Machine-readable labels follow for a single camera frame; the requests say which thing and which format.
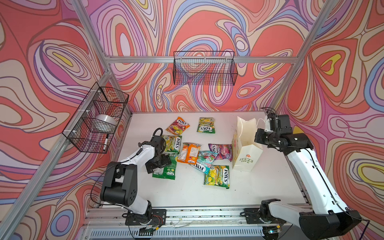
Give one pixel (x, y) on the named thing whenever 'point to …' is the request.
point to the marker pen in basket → (106, 142)
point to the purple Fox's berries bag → (224, 151)
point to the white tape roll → (103, 123)
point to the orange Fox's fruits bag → (189, 153)
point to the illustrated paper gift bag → (246, 147)
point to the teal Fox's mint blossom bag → (204, 160)
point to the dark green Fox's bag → (168, 171)
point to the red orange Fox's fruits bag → (178, 126)
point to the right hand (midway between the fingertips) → (258, 139)
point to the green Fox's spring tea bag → (218, 175)
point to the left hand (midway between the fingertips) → (164, 166)
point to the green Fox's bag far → (206, 125)
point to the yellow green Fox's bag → (173, 143)
